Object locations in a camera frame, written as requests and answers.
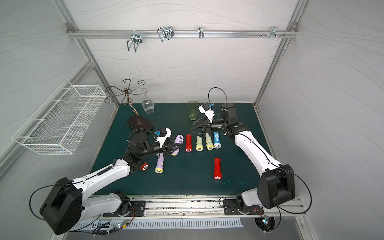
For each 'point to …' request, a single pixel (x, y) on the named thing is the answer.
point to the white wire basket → (58, 126)
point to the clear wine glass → (147, 104)
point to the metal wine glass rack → (136, 121)
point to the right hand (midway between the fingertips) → (191, 127)
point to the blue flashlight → (217, 144)
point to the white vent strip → (158, 223)
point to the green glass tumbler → (193, 109)
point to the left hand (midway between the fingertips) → (180, 142)
